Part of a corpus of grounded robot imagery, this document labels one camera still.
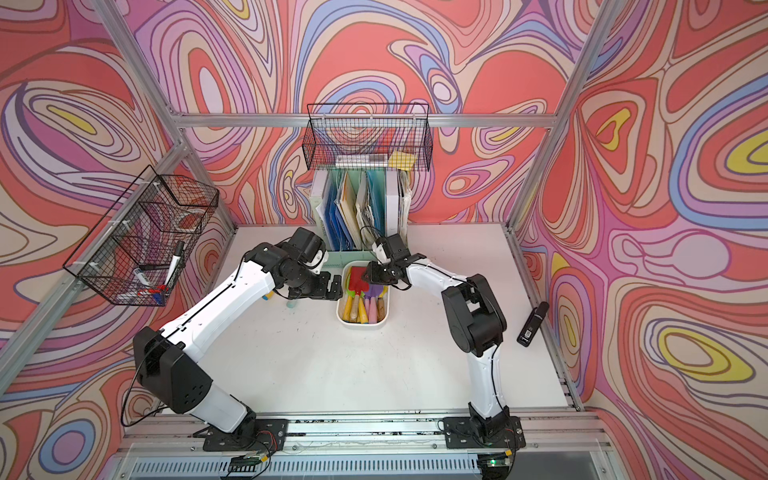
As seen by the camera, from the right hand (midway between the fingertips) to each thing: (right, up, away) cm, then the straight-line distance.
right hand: (369, 283), depth 96 cm
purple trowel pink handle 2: (+1, -8, -6) cm, 10 cm away
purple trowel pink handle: (+2, -3, -1) cm, 3 cm away
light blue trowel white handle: (-25, -7, -1) cm, 26 cm away
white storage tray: (-9, -5, -5) cm, 11 cm away
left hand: (-9, -1, -17) cm, 19 cm away
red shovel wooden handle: (-4, 0, +1) cm, 4 cm away
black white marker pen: (-43, +11, -27) cm, 52 cm away
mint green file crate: (-6, +25, +1) cm, 25 cm away
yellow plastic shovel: (-2, -8, -6) cm, 11 cm away
